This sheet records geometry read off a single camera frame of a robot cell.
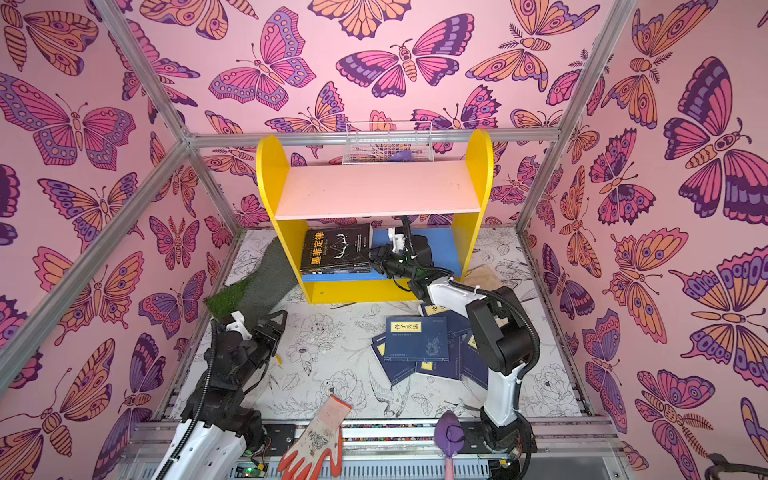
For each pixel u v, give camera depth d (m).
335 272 0.89
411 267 0.73
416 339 0.87
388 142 0.93
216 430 0.53
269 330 0.69
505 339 0.50
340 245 0.89
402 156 0.94
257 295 0.97
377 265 0.78
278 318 0.74
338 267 0.86
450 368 0.82
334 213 0.69
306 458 0.70
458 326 0.91
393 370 0.84
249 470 0.72
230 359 0.58
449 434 0.72
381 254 0.78
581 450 0.72
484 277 1.05
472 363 0.88
